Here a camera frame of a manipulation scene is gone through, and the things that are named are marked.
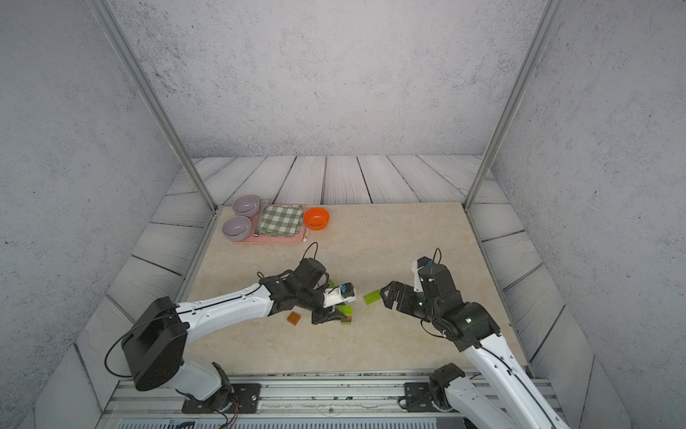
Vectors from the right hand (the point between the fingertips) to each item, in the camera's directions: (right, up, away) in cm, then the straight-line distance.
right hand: (394, 296), depth 72 cm
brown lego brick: (-30, -11, +15) cm, 35 cm away
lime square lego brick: (-13, -10, +9) cm, 19 cm away
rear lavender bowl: (-57, +28, +47) cm, 79 cm away
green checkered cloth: (-41, +21, +43) cm, 63 cm away
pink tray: (-52, +20, +42) cm, 70 cm away
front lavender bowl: (-58, +18, +39) cm, 72 cm away
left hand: (-13, -6, +7) cm, 16 cm away
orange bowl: (-26, +22, +41) cm, 53 cm away
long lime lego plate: (-4, -6, +21) cm, 23 cm away
